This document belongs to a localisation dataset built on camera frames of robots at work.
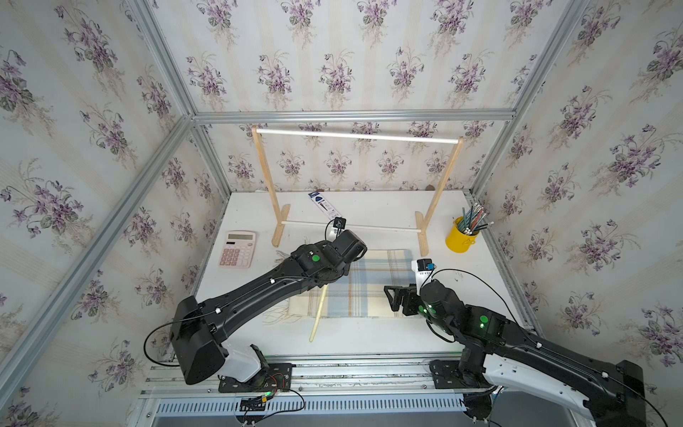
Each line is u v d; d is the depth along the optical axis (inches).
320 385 28.3
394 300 26.2
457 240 37.8
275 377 28.7
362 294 34.7
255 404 28.1
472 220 37.6
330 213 43.6
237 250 38.7
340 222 25.6
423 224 41.1
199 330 15.4
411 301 25.5
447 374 28.8
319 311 27.0
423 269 25.2
